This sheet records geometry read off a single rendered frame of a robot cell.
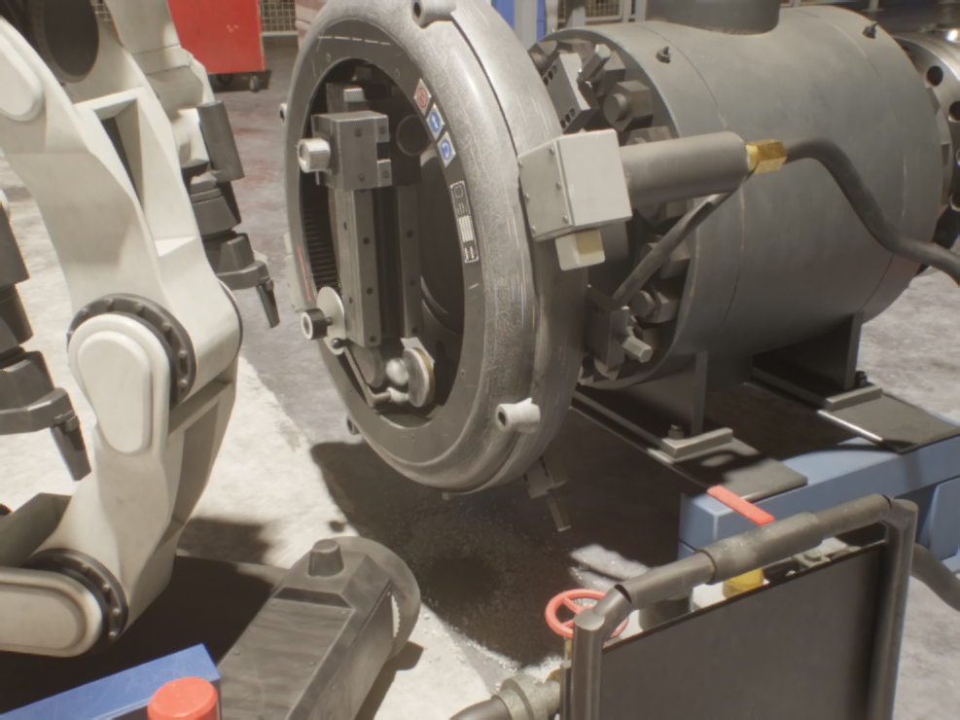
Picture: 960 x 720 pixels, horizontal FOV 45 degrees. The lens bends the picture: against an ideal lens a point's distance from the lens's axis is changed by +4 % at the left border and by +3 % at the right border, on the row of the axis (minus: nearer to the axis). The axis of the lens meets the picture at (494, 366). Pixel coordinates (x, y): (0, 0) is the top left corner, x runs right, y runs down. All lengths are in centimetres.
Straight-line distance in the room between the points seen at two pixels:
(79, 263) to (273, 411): 138
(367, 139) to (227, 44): 548
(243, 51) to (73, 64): 580
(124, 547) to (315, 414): 122
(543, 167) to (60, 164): 51
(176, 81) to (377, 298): 43
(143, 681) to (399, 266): 102
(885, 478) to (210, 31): 561
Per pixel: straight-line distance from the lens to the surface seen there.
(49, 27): 128
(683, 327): 171
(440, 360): 182
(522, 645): 182
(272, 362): 293
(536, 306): 140
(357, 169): 159
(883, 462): 193
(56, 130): 125
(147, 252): 127
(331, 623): 156
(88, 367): 130
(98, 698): 83
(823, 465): 188
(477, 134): 140
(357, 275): 171
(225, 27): 705
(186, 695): 63
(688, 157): 141
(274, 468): 238
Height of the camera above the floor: 107
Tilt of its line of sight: 22 degrees down
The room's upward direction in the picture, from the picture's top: straight up
